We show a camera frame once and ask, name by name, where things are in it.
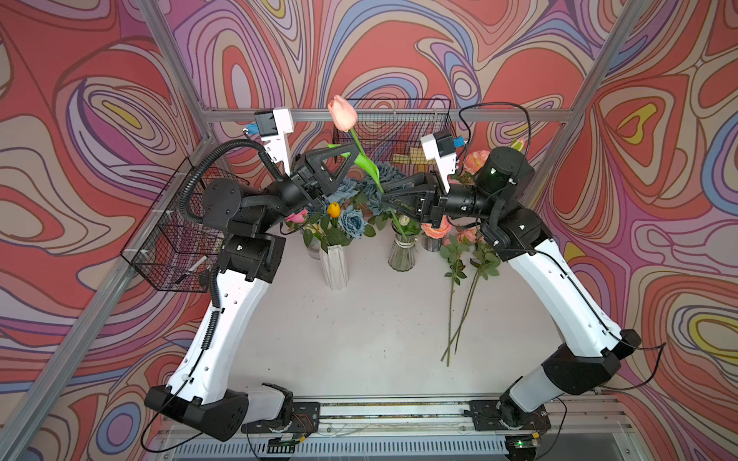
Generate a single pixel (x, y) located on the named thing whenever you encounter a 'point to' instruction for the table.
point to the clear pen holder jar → (430, 244)
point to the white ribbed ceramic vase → (334, 266)
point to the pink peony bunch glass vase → (437, 232)
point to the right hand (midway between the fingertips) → (381, 205)
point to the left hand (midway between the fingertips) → (361, 159)
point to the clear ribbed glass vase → (402, 255)
